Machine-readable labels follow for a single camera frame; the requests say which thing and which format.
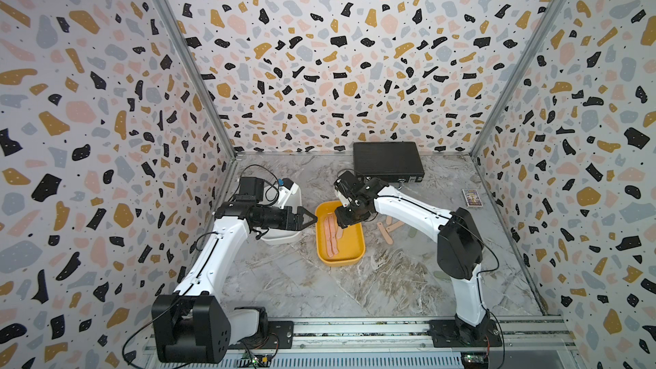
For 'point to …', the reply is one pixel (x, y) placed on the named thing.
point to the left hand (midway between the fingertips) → (307, 219)
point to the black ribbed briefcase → (391, 161)
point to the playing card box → (472, 198)
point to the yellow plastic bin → (351, 247)
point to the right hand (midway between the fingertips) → (342, 220)
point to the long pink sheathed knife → (329, 243)
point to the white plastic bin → (269, 196)
